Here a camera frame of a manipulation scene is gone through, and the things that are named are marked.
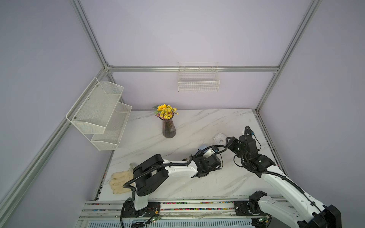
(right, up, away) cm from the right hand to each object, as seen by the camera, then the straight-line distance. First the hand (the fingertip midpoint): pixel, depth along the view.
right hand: (228, 141), depth 81 cm
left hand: (-16, -8, +6) cm, 19 cm away
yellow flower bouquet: (-39, +18, +5) cm, 43 cm away
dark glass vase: (-37, +7, +15) cm, 40 cm away
